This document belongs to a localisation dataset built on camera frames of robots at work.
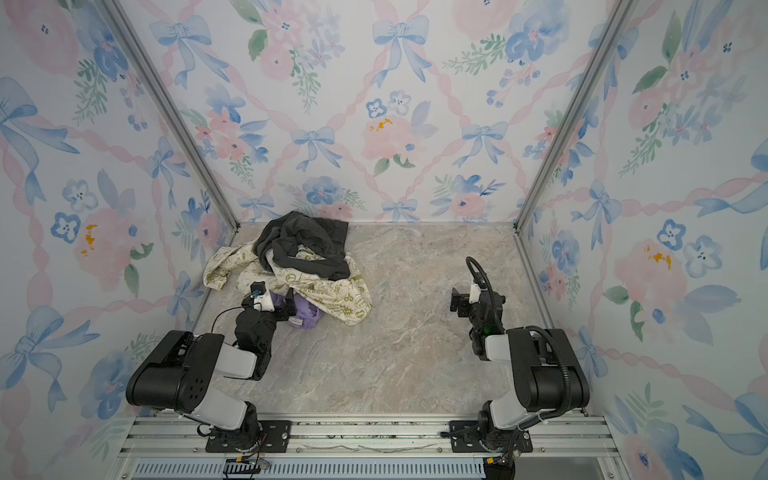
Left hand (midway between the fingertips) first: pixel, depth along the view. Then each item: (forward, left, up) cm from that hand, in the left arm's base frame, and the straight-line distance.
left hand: (276, 286), depth 89 cm
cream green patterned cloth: (+1, -20, -9) cm, 21 cm away
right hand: (+3, -59, -4) cm, 60 cm away
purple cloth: (-7, -9, -4) cm, 13 cm away
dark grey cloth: (+19, -4, -2) cm, 20 cm away
